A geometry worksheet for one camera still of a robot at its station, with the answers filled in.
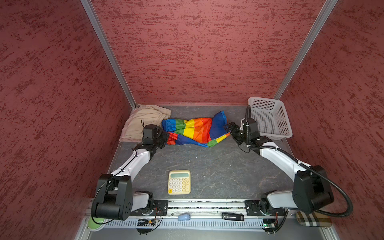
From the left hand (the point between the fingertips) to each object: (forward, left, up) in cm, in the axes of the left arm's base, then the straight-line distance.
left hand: (170, 134), depth 88 cm
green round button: (-44, +32, -10) cm, 56 cm away
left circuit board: (-43, +10, -15) cm, 46 cm away
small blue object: (-41, -10, -11) cm, 43 cm away
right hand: (0, -33, +2) cm, 33 cm away
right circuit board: (-43, -52, -12) cm, 69 cm away
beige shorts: (+18, +24, -4) cm, 30 cm away
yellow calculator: (-24, -6, -11) cm, 27 cm away
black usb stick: (-40, -34, -9) cm, 54 cm away
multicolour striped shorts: (+6, -21, -6) cm, 23 cm away
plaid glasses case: (-41, -71, -8) cm, 82 cm away
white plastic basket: (+23, -74, -12) cm, 78 cm away
